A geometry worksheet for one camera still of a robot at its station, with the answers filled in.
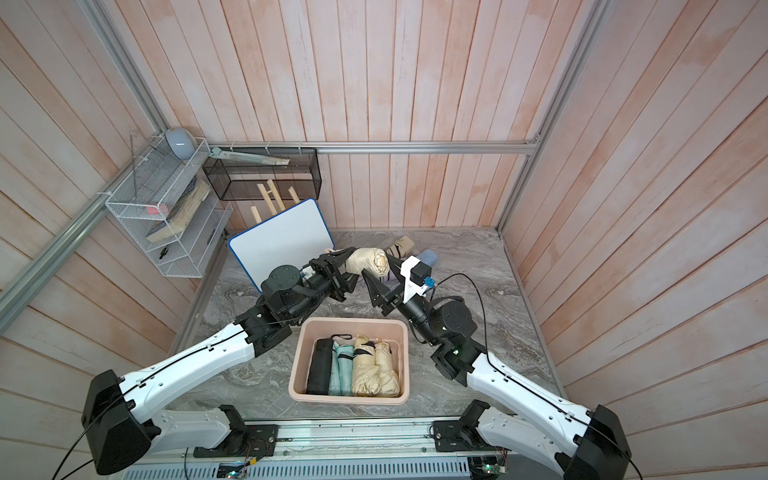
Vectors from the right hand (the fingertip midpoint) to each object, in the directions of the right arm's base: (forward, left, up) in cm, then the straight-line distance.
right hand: (374, 263), depth 61 cm
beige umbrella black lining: (-15, +3, -30) cm, 33 cm away
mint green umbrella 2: (-11, +9, -34) cm, 37 cm away
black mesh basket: (+50, +51, -15) cm, 73 cm away
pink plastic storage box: (0, -5, -33) cm, 33 cm away
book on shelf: (+21, +54, -5) cm, 58 cm away
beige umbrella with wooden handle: (-15, -3, -32) cm, 35 cm away
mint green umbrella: (-14, +11, -35) cm, 40 cm away
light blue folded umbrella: (+31, -18, -35) cm, 50 cm away
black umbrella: (-13, +15, -32) cm, 38 cm away
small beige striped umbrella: (+36, -8, -35) cm, 51 cm away
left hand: (+4, +3, -3) cm, 6 cm away
